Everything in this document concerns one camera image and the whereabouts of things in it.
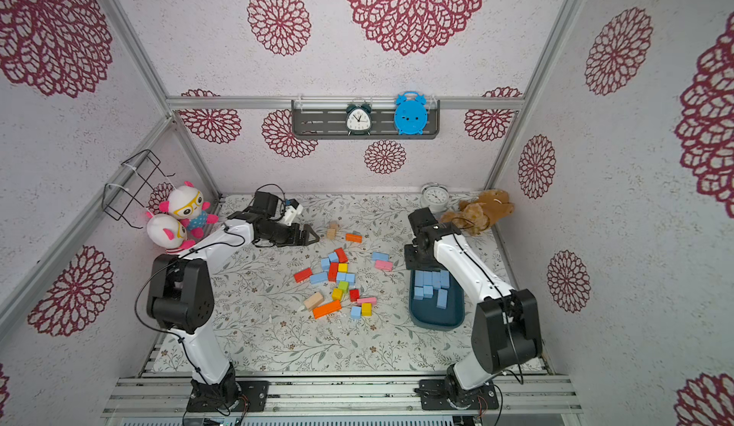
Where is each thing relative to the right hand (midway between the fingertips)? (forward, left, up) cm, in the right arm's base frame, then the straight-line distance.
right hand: (416, 258), depth 87 cm
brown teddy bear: (+16, -21, +2) cm, 26 cm away
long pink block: (-9, +13, -11) cm, 19 cm away
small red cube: (-7, +19, -11) cm, 23 cm away
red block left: (0, +37, -12) cm, 39 cm away
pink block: (+5, +10, -12) cm, 17 cm away
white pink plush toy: (+1, +74, +10) cm, 74 cm away
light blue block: (+8, +11, -12) cm, 18 cm away
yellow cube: (+1, +23, -9) cm, 25 cm away
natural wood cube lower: (+16, +29, -10) cm, 35 cm away
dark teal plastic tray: (-15, -3, -9) cm, 17 cm away
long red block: (+7, +24, -10) cm, 27 cm away
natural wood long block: (-10, +32, -10) cm, 35 cm away
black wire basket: (+4, +78, +23) cm, 81 cm away
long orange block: (-12, +27, -11) cm, 32 cm away
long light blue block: (-1, -2, -11) cm, 11 cm away
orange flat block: (+16, +21, -12) cm, 28 cm away
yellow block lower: (-13, +15, -10) cm, 22 cm away
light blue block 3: (-8, -9, -11) cm, 16 cm away
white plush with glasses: (+15, +75, +8) cm, 76 cm away
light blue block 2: (-14, +18, -9) cm, 25 cm away
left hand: (+6, +34, 0) cm, 35 cm away
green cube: (-5, +23, -10) cm, 25 cm away
